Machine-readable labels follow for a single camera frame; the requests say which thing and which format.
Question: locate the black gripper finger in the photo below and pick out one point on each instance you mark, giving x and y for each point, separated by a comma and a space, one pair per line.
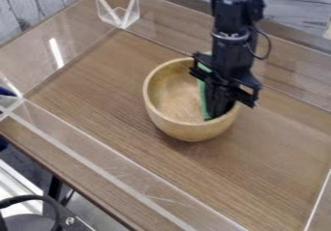
215, 100
230, 100

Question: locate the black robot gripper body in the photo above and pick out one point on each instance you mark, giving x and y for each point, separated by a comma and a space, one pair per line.
231, 61

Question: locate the brown wooden bowl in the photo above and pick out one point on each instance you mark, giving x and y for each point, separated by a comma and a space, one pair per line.
173, 103

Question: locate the green rectangular block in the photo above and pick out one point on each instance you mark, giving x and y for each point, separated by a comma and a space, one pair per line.
204, 71

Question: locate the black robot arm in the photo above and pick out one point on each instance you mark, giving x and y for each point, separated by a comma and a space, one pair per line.
235, 17

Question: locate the black table leg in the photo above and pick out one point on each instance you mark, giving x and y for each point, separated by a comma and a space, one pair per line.
55, 188

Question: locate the blue object at edge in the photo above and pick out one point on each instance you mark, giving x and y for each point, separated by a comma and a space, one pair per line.
6, 92

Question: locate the clear acrylic corner bracket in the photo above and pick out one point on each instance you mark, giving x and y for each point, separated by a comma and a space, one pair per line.
120, 17

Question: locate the clear acrylic tray wall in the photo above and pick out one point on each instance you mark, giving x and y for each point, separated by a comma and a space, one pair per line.
132, 194

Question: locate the black metal base plate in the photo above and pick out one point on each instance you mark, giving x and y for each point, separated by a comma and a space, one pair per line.
66, 221

